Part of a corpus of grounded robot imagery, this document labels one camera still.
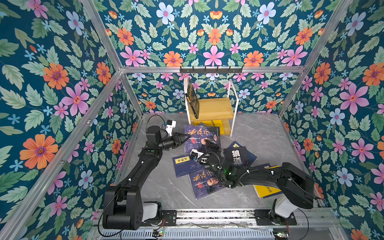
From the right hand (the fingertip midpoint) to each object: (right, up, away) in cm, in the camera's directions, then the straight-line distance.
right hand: (206, 143), depth 80 cm
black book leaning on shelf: (-8, +24, 0) cm, 25 cm away
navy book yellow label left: (-13, -15, +11) cm, 23 cm away
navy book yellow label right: (+29, -11, +15) cm, 35 cm away
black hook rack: (+3, +45, +13) cm, 47 cm away
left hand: (-8, +5, -6) cm, 11 cm away
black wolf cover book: (+19, -10, +13) cm, 25 cm away
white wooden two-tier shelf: (+8, +20, +18) cm, 28 cm away
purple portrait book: (-4, +5, 0) cm, 6 cm away
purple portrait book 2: (-1, -23, +4) cm, 24 cm away
